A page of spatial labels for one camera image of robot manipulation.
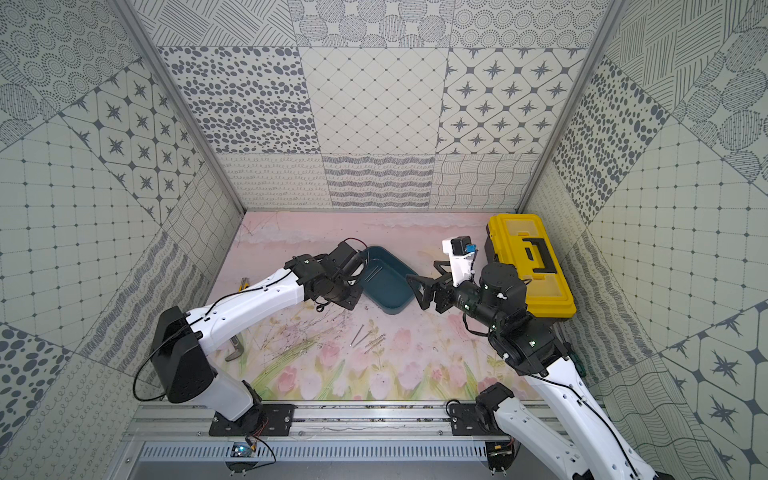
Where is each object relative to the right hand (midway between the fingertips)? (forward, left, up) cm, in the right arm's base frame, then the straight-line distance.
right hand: (422, 274), depth 64 cm
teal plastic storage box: (+20, +10, -35) cm, 42 cm away
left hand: (+6, +17, -17) cm, 25 cm away
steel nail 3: (-4, +12, -32) cm, 35 cm away
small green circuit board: (-30, +44, -33) cm, 62 cm away
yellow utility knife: (+15, +58, -29) cm, 66 cm away
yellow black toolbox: (+22, -33, -16) cm, 43 cm away
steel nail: (0, +18, -32) cm, 37 cm away
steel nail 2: (-2, +16, -32) cm, 36 cm away
